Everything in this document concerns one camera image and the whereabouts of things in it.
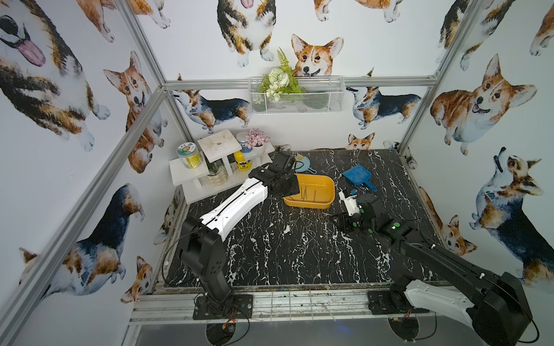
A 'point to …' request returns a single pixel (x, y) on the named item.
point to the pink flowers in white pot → (255, 140)
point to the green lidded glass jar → (190, 155)
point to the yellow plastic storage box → (316, 192)
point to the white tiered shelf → (193, 182)
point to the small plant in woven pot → (216, 176)
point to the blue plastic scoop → (359, 174)
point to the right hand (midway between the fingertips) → (339, 210)
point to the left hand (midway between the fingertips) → (294, 182)
